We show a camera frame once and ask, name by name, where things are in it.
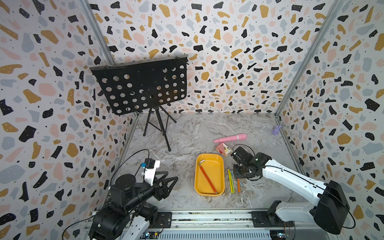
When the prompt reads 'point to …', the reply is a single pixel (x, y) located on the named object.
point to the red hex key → (206, 175)
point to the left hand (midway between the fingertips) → (173, 176)
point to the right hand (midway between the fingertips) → (236, 173)
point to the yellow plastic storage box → (209, 174)
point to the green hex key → (232, 181)
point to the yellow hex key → (232, 182)
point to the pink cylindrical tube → (240, 137)
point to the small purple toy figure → (276, 130)
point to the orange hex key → (239, 185)
